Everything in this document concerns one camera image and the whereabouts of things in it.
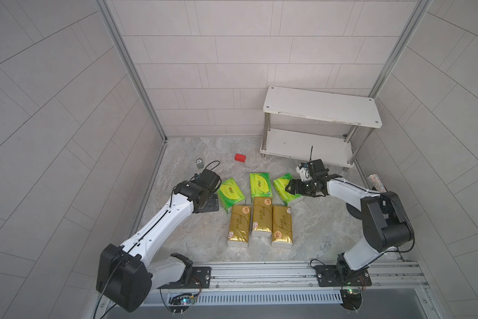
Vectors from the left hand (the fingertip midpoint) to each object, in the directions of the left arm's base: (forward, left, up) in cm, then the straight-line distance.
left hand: (207, 204), depth 81 cm
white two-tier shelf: (+51, -50, -1) cm, 71 cm away
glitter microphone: (+3, -66, +13) cm, 67 cm away
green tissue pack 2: (+11, -23, -2) cm, 25 cm away
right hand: (+11, -38, -6) cm, 40 cm away
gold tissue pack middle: (-5, -23, -1) cm, 23 cm away
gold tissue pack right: (-9, -30, -1) cm, 32 cm away
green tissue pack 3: (+11, -32, -3) cm, 33 cm away
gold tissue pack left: (-8, -14, -2) cm, 16 cm away
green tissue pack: (+6, -9, -2) cm, 11 cm away
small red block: (+31, -12, -8) cm, 35 cm away
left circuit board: (-32, +5, -7) cm, 33 cm away
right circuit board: (-31, -53, -9) cm, 62 cm away
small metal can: (+24, +8, -4) cm, 26 cm away
